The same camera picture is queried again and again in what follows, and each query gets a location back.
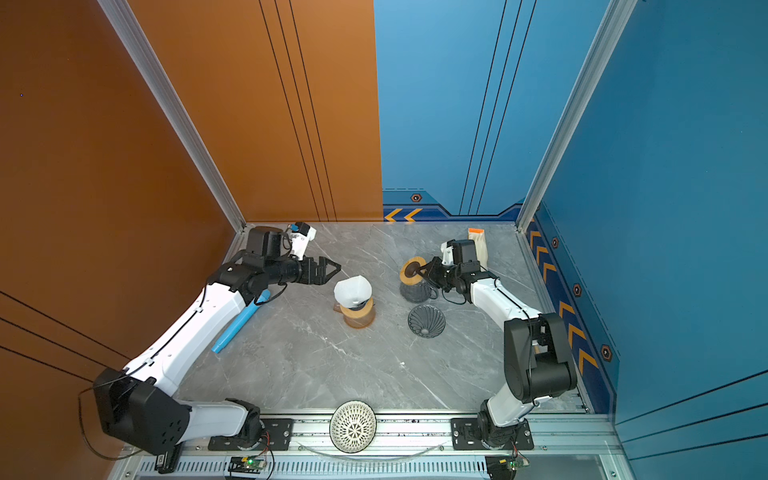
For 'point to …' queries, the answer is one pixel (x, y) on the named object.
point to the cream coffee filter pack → (478, 236)
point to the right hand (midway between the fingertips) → (416, 271)
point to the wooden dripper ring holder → (355, 314)
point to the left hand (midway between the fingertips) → (329, 263)
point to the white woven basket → (353, 426)
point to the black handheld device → (166, 463)
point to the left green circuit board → (247, 464)
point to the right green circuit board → (504, 467)
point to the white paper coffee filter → (353, 291)
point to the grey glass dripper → (426, 321)
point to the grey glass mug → (418, 293)
